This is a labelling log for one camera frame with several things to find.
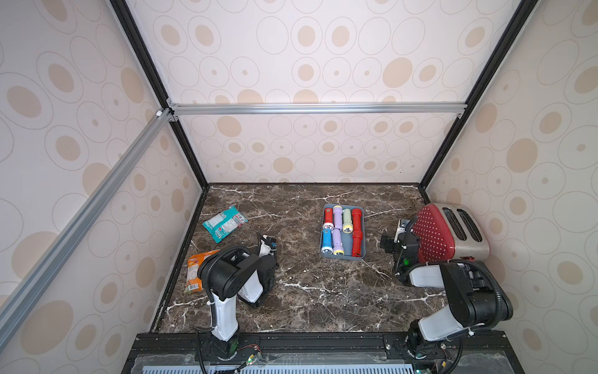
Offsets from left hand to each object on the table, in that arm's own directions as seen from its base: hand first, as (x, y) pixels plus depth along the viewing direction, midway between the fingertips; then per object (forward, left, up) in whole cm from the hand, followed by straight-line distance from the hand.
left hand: (252, 243), depth 91 cm
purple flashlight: (+20, -36, -3) cm, 41 cm away
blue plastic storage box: (+9, -37, -5) cm, 38 cm away
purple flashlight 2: (0, -34, -2) cm, 34 cm away
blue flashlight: (0, -30, -2) cm, 30 cm away
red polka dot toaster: (-1, -71, +12) cm, 72 cm away
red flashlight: (+15, -31, -3) cm, 35 cm away
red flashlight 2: (+16, -44, -2) cm, 47 cm away
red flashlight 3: (+6, -43, -3) cm, 43 cm away
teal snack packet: (+12, +14, -5) cm, 20 cm away
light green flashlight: (+11, -39, -3) cm, 41 cm away
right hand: (+5, -63, +1) cm, 63 cm away
